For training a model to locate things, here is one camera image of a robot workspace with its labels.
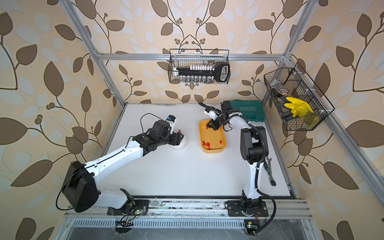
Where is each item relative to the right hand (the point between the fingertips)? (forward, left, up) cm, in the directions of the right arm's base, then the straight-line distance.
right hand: (209, 124), depth 99 cm
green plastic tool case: (+15, -34, -4) cm, 37 cm away
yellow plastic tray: (-9, -1, -7) cm, 11 cm away
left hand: (-13, +20, +11) cm, 26 cm away
